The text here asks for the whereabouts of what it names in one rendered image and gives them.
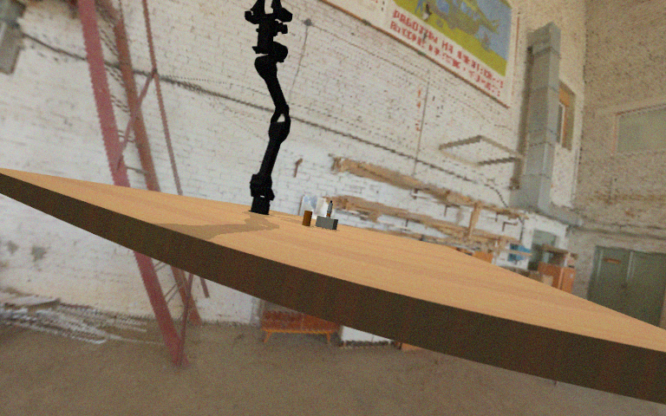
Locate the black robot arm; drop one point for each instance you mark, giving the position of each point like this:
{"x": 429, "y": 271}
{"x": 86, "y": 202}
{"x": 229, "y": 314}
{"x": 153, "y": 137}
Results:
{"x": 266, "y": 65}

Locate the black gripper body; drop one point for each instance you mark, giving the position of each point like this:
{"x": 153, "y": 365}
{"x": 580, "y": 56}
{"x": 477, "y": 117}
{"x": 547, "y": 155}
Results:
{"x": 267, "y": 21}

